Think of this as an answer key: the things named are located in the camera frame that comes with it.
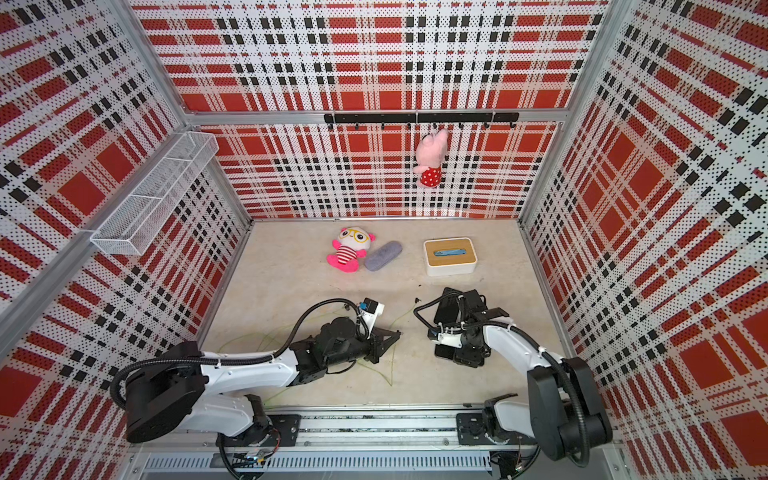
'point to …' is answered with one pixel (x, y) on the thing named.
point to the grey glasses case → (387, 253)
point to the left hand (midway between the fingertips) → (402, 336)
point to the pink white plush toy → (351, 245)
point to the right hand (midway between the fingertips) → (469, 342)
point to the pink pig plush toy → (429, 156)
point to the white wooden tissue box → (450, 256)
